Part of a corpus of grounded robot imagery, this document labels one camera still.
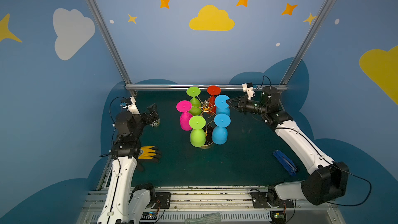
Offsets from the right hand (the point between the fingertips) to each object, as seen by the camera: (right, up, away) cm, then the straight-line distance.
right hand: (227, 100), depth 72 cm
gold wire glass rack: (-10, -3, +3) cm, 11 cm away
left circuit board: (-37, -55, +1) cm, 67 cm away
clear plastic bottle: (-7, -53, -3) cm, 54 cm away
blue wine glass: (-2, -3, +2) cm, 5 cm away
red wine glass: (-6, +6, +10) cm, 13 cm away
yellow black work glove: (-42, -29, +16) cm, 54 cm away
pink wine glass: (-21, -3, +3) cm, 21 cm away
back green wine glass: (-15, -4, +13) cm, 20 cm away
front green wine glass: (-14, -11, -4) cm, 18 cm away
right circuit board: (+25, -56, +2) cm, 62 cm away
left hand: (-39, -3, +1) cm, 39 cm away
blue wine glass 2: (-3, -16, +2) cm, 16 cm away
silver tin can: (-42, -14, +28) cm, 52 cm away
